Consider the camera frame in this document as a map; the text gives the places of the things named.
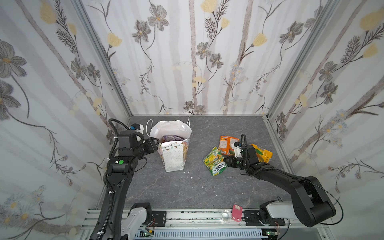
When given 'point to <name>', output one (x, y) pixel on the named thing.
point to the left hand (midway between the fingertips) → (153, 136)
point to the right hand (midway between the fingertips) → (221, 155)
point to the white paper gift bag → (173, 154)
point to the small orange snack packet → (225, 146)
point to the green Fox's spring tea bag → (215, 161)
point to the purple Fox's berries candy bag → (171, 138)
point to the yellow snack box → (263, 155)
